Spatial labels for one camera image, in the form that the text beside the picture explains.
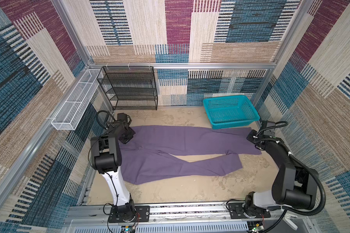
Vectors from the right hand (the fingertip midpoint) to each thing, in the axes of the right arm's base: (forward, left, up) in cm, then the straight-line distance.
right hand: (253, 138), depth 90 cm
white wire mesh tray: (-1, +99, +25) cm, 102 cm away
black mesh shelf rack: (+39, +78, +11) cm, 88 cm away
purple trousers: (-5, +63, -8) cm, 64 cm away
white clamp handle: (-40, -5, -8) cm, 41 cm away
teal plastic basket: (+24, +9, 0) cm, 26 cm away
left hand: (+8, +78, -7) cm, 79 cm away
